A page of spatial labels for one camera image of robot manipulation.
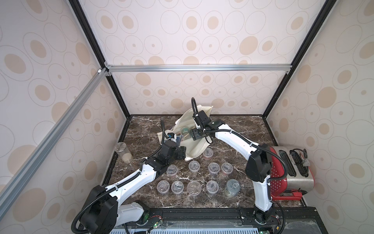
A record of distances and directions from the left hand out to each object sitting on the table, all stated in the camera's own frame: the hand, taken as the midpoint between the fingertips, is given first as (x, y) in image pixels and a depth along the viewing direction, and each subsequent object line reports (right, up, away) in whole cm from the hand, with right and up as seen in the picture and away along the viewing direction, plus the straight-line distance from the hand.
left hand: (186, 147), depth 82 cm
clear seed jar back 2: (+16, -13, +3) cm, 21 cm away
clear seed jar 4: (+14, -20, -5) cm, 25 cm away
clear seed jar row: (+14, -5, +10) cm, 17 cm away
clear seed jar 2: (-5, -21, -4) cm, 22 cm away
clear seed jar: (-12, -21, -4) cm, 25 cm away
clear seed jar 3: (+5, -21, -5) cm, 22 cm away
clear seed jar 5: (+24, -13, +2) cm, 27 cm away
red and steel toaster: (+54, -13, -14) cm, 58 cm away
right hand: (+11, +9, +9) cm, 17 cm away
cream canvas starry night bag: (-4, +8, +20) cm, 22 cm away
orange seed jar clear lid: (+5, -12, +3) cm, 13 cm away
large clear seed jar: (+25, -20, -6) cm, 33 cm away
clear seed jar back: (-8, -14, +2) cm, 16 cm away
